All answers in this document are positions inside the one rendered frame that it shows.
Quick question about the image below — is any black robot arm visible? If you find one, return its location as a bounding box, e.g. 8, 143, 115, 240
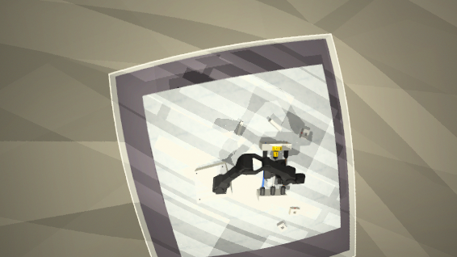
212, 154, 305, 195

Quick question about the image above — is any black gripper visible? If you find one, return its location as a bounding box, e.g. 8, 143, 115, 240
263, 171, 279, 179

